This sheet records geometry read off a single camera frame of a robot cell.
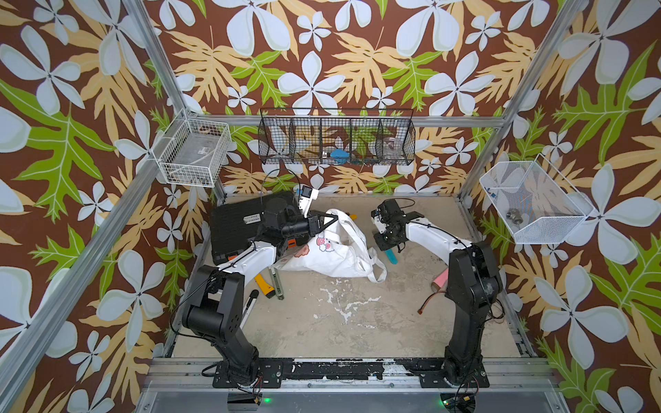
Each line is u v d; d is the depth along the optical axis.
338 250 0.80
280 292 0.89
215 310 0.46
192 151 0.86
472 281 0.52
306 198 0.73
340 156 0.94
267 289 0.90
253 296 0.88
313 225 0.72
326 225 0.78
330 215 0.78
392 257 0.95
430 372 0.74
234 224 1.02
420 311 0.86
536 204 0.80
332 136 0.97
